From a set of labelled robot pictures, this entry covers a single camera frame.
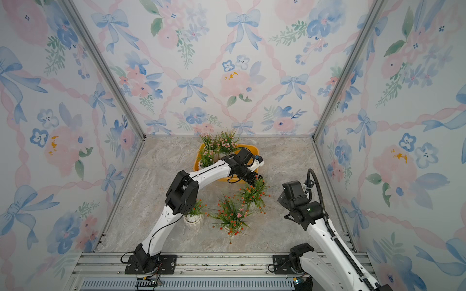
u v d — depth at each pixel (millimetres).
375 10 690
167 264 732
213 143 977
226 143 965
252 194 793
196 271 732
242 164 801
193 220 799
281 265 743
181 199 598
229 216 718
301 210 539
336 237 463
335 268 410
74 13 703
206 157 902
